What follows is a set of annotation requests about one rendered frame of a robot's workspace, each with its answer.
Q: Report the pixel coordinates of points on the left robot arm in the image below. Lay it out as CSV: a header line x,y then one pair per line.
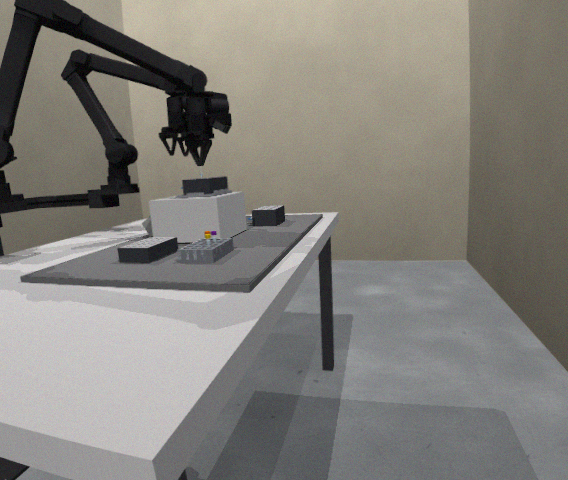
x,y
116,151

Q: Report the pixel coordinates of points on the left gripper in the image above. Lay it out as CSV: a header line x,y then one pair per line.
x,y
167,133

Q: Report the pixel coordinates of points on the grey tube rack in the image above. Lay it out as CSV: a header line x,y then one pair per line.
x,y
199,252

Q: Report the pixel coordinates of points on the grey flat rectangular mat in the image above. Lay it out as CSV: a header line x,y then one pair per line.
x,y
257,250

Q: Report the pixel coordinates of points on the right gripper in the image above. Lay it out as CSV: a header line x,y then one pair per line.
x,y
197,138

